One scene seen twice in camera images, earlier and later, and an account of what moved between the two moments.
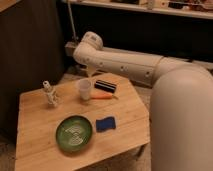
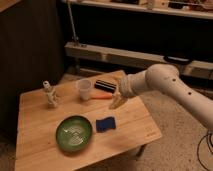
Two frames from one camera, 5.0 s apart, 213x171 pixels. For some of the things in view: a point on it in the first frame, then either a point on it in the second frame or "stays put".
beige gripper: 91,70 to 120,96
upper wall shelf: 189,8 stays put
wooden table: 80,124 stays put
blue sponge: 105,124 stays put
